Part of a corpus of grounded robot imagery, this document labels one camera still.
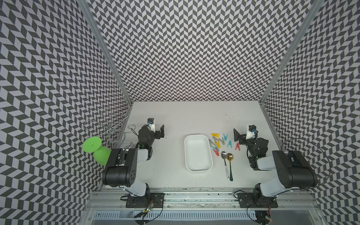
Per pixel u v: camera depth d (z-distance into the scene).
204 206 0.72
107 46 0.89
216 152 0.90
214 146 0.94
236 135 0.83
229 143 0.94
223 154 0.89
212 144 0.96
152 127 0.81
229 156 0.86
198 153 0.89
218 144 0.94
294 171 0.45
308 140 0.77
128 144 0.87
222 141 0.96
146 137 0.73
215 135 0.96
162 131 0.85
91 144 0.59
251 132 0.75
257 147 0.67
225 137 0.98
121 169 0.45
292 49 0.83
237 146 0.93
